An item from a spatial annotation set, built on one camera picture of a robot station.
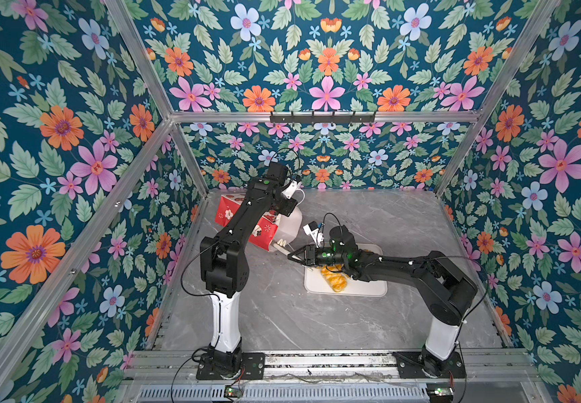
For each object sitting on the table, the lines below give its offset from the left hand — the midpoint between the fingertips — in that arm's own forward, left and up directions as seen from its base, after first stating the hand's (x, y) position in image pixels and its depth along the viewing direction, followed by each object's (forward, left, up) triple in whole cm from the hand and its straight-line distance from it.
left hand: (292, 199), depth 90 cm
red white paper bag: (-11, +8, -2) cm, 14 cm away
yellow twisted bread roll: (-24, -14, -15) cm, 32 cm away
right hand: (-22, +1, -4) cm, 22 cm away
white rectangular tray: (-24, -7, -20) cm, 32 cm away
